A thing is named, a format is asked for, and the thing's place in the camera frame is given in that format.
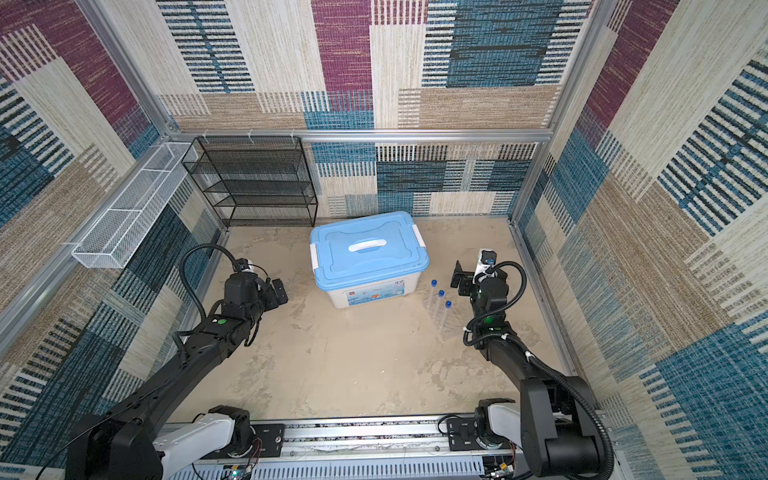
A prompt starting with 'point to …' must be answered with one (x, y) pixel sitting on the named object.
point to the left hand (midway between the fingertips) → (267, 282)
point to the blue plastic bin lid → (367, 250)
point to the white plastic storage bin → (377, 293)
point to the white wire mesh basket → (110, 244)
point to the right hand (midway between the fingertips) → (473, 265)
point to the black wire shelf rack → (254, 181)
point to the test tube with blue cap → (432, 299)
